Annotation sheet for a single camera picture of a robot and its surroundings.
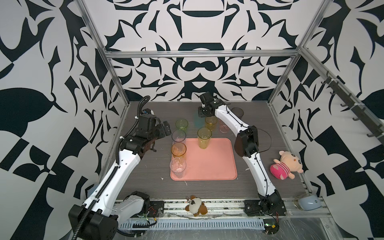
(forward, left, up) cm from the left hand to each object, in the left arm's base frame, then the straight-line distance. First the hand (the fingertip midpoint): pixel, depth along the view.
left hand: (161, 124), depth 76 cm
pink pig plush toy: (-14, -68, -19) cm, 72 cm away
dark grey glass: (+18, -46, -12) cm, 50 cm away
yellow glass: (+17, -29, -22) cm, 40 cm away
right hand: (+22, -23, -15) cm, 35 cm away
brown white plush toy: (-33, -16, -23) cm, 43 cm away
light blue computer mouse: (-34, -68, -18) cm, 78 cm away
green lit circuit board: (-42, -51, -26) cm, 71 cm away
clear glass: (-13, -7, -20) cm, 25 cm away
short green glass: (+15, -9, -20) cm, 27 cm away
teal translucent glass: (+17, -20, -22) cm, 34 cm away
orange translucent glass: (-6, -8, -16) cm, 19 cm away
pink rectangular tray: (-11, -30, -25) cm, 40 cm away
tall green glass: (+3, -23, -16) cm, 28 cm away
